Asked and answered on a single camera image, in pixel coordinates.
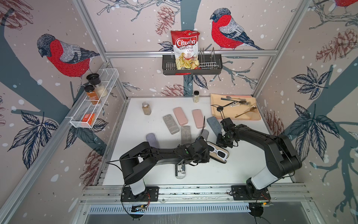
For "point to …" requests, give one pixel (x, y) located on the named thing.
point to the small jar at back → (196, 96)
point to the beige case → (204, 134)
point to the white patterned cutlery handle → (235, 104)
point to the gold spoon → (252, 108)
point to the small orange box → (89, 118)
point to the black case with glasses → (217, 152)
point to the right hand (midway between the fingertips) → (217, 143)
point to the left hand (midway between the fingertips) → (214, 157)
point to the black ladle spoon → (220, 108)
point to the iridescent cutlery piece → (224, 98)
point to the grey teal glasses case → (215, 124)
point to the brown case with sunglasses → (151, 139)
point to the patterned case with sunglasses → (180, 171)
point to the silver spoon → (230, 97)
